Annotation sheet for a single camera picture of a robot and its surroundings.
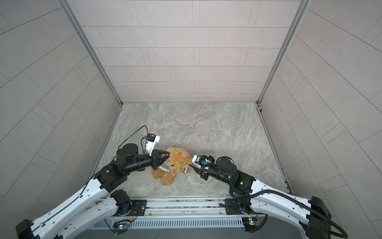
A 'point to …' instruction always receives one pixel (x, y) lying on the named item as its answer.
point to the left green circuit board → (121, 226)
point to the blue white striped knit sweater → (164, 167)
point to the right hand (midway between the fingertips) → (192, 163)
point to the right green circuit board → (250, 223)
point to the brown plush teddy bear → (178, 160)
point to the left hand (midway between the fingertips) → (173, 156)
